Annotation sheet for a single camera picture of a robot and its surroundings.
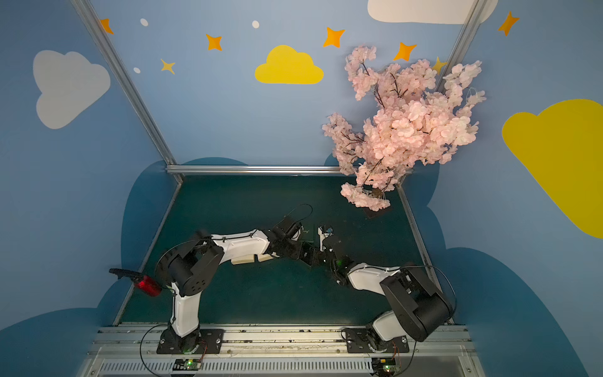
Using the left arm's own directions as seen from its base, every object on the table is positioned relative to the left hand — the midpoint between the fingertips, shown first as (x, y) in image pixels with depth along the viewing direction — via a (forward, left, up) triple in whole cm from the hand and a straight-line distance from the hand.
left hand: (306, 255), depth 93 cm
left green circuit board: (-37, +36, -1) cm, 52 cm away
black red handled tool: (-15, +54, +9) cm, 57 cm away
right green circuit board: (-36, -25, -1) cm, 43 cm away
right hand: (+3, -3, +3) cm, 5 cm away
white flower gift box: (-3, +22, +3) cm, 22 cm away
